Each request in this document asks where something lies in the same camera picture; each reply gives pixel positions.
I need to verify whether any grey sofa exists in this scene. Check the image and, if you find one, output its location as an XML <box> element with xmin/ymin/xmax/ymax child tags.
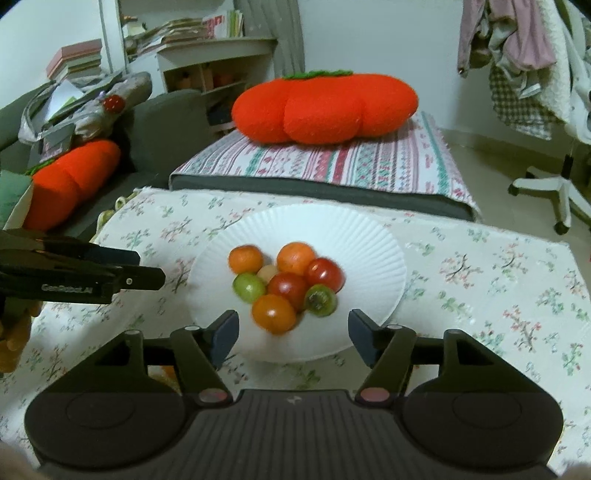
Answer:
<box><xmin>0</xmin><ymin>89</ymin><xmax>209</xmax><ymax>241</ymax></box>

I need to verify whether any yellow woven mat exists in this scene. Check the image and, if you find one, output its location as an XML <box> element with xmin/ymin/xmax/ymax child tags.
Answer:
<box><xmin>98</xmin><ymin>196</ymin><xmax>131</xmax><ymax>234</ymax></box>

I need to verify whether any dark green cherry tomato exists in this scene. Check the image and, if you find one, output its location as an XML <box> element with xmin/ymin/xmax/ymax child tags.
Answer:
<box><xmin>304</xmin><ymin>284</ymin><xmax>338</xmax><ymax>317</ymax></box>

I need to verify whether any white ribbed plate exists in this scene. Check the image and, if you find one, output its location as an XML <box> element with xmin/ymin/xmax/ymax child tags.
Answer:
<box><xmin>187</xmin><ymin>204</ymin><xmax>409</xmax><ymax>363</ymax></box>

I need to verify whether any checkered cloth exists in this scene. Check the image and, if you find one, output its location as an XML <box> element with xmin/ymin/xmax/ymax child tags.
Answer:
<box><xmin>488</xmin><ymin>65</ymin><xmax>562</xmax><ymax>140</ymax></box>

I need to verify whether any plastic bag of papers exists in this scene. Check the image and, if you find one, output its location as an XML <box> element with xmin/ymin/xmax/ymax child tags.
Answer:
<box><xmin>18</xmin><ymin>71</ymin><xmax>153</xmax><ymax>154</ymax></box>

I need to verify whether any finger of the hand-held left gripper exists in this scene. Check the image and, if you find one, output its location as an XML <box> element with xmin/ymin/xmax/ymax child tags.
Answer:
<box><xmin>113</xmin><ymin>265</ymin><xmax>166</xmax><ymax>292</ymax></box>
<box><xmin>0</xmin><ymin>229</ymin><xmax>142</xmax><ymax>268</ymax></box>

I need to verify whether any white shelf unit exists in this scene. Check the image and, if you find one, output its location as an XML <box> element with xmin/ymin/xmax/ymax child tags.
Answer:
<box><xmin>99</xmin><ymin>0</ymin><xmax>279</xmax><ymax>117</ymax></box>

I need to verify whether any white fleece garment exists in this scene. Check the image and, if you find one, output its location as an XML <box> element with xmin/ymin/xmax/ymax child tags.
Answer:
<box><xmin>531</xmin><ymin>0</ymin><xmax>591</xmax><ymax>126</ymax></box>

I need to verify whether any stack of books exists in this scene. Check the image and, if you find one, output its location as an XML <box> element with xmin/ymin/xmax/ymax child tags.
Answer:
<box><xmin>46</xmin><ymin>39</ymin><xmax>103</xmax><ymax>82</ymax></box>

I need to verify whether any pink garment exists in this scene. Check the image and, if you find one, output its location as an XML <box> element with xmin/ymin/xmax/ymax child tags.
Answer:
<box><xmin>457</xmin><ymin>0</ymin><xmax>559</xmax><ymax>73</ymax></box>

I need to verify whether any red tomato plush cushion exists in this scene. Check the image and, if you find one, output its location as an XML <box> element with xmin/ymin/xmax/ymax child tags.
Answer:
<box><xmin>231</xmin><ymin>69</ymin><xmax>419</xmax><ymax>145</ymax></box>

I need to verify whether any striped cloth covered ottoman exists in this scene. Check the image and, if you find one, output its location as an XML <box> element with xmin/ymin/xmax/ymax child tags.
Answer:
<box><xmin>168</xmin><ymin>111</ymin><xmax>481</xmax><ymax>223</ymax></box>

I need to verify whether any white office chair base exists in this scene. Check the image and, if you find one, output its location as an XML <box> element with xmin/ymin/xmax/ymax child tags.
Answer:
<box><xmin>508</xmin><ymin>138</ymin><xmax>591</xmax><ymax>236</ymax></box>

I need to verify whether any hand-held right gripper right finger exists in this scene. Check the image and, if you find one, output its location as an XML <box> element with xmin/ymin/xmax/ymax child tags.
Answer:
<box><xmin>348</xmin><ymin>309</ymin><xmax>523</xmax><ymax>407</ymax></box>

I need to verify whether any floral tablecloth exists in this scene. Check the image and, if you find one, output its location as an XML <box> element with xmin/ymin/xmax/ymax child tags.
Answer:
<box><xmin>0</xmin><ymin>187</ymin><xmax>591</xmax><ymax>462</ymax></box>

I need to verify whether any red cherry tomato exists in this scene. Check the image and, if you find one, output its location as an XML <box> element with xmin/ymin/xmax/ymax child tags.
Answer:
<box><xmin>304</xmin><ymin>257</ymin><xmax>346</xmax><ymax>292</ymax></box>
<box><xmin>267</xmin><ymin>272</ymin><xmax>309</xmax><ymax>312</ymax></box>

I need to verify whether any light green cherry tomato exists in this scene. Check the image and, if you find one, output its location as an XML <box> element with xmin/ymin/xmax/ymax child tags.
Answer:
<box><xmin>232</xmin><ymin>272</ymin><xmax>267</xmax><ymax>304</ymax></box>

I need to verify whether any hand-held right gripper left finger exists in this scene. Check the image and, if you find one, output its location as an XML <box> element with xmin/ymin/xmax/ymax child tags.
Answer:
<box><xmin>68</xmin><ymin>310</ymin><xmax>240</xmax><ymax>408</ymax></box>

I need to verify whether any grey curtain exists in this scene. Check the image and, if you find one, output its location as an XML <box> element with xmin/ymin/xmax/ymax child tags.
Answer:
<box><xmin>233</xmin><ymin>0</ymin><xmax>305</xmax><ymax>82</ymax></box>

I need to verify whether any orange carrot plush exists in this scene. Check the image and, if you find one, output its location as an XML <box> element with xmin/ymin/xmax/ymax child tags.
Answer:
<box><xmin>23</xmin><ymin>139</ymin><xmax>122</xmax><ymax>232</ymax></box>

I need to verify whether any green snowflake pillow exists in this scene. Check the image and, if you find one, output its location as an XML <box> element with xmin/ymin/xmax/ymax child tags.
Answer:
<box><xmin>0</xmin><ymin>170</ymin><xmax>36</xmax><ymax>230</ymax></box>

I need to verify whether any person's left hand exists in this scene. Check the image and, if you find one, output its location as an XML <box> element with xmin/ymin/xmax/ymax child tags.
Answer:
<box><xmin>0</xmin><ymin>299</ymin><xmax>43</xmax><ymax>373</ymax></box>

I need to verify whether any pile of papers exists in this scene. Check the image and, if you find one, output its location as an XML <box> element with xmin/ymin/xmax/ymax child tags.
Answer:
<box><xmin>124</xmin><ymin>9</ymin><xmax>245</xmax><ymax>57</ymax></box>

